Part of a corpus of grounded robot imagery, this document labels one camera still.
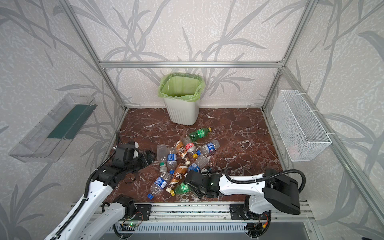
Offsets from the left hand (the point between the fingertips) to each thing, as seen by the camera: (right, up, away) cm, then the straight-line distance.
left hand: (154, 153), depth 78 cm
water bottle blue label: (+30, 0, +15) cm, 34 cm away
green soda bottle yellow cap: (+24, +8, +21) cm, 33 cm away
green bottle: (+15, -18, -1) cm, 23 cm away
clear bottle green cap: (0, -3, +13) cm, 13 cm away
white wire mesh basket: (+67, +12, -16) cm, 70 cm away
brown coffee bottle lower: (+13, -12, +4) cm, 18 cm away
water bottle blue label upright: (+7, -6, +9) cm, 13 cm away
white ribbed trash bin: (+13, +23, +18) cm, 32 cm away
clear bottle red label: (+18, +1, +15) cm, 23 cm away
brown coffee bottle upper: (+13, -1, +13) cm, 18 cm away
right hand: (+16, -15, +1) cm, 22 cm away
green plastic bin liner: (+10, +42, +28) cm, 52 cm away
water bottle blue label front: (+3, -17, +2) cm, 17 cm away
